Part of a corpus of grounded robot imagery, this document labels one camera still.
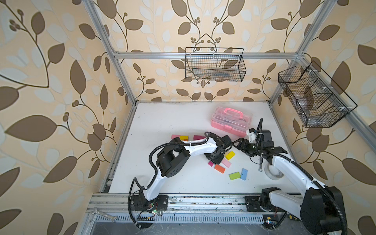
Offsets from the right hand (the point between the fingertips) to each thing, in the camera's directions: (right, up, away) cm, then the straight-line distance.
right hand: (235, 146), depth 85 cm
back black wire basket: (-11, +52, +11) cm, 55 cm away
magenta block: (-15, -10, -3) cm, 18 cm away
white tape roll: (+19, -14, -5) cm, 24 cm away
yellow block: (-2, -7, +6) cm, 10 cm away
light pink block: (-5, -11, +4) cm, 13 cm away
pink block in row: (-38, +4, +14) cm, 41 cm away
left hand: (-12, -9, +4) cm, 16 cm away
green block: (-1, -17, -1) cm, 17 cm away
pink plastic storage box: (+3, +14, +10) cm, 18 cm away
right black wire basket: (+39, +25, -12) cm, 48 cm away
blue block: (+4, -16, -1) cm, 17 cm away
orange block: (-9, -14, +1) cm, 17 cm away
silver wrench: (-74, -30, -13) cm, 81 cm away
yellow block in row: (-32, +3, +14) cm, 36 cm away
